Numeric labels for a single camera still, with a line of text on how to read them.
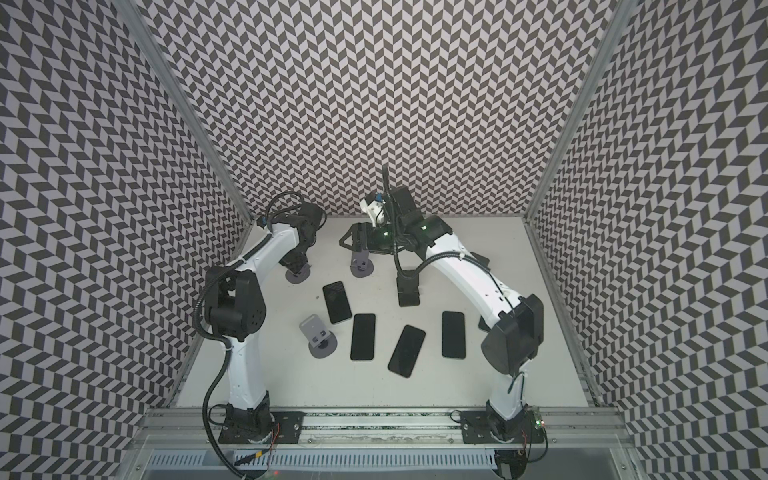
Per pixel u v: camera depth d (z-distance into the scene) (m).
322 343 0.81
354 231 0.67
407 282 0.91
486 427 0.65
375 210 0.70
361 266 1.00
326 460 0.69
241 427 0.66
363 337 0.87
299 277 0.97
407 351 0.87
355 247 0.66
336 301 0.99
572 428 0.75
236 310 0.53
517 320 0.46
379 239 0.65
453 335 0.89
